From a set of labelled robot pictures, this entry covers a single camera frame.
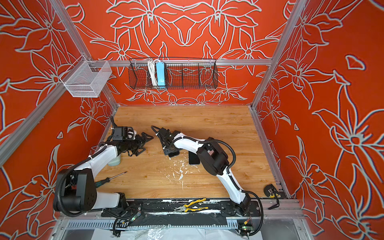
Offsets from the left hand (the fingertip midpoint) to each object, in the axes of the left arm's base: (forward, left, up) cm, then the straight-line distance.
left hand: (150, 141), depth 88 cm
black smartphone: (-5, -14, -5) cm, 16 cm away
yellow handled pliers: (-32, -24, -9) cm, 41 cm away
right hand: (+2, -11, -9) cm, 14 cm away
